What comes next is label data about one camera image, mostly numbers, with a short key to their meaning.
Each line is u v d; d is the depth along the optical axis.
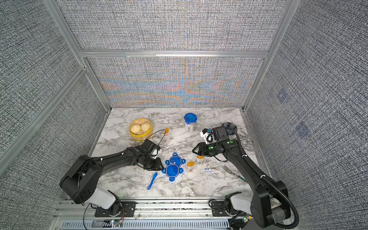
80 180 0.44
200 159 0.82
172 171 0.86
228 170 0.86
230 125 1.04
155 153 0.82
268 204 0.39
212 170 0.86
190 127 1.00
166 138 0.97
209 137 0.73
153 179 0.83
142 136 0.98
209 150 0.70
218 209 0.73
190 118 0.98
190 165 0.78
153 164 0.78
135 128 1.00
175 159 0.90
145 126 1.00
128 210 0.73
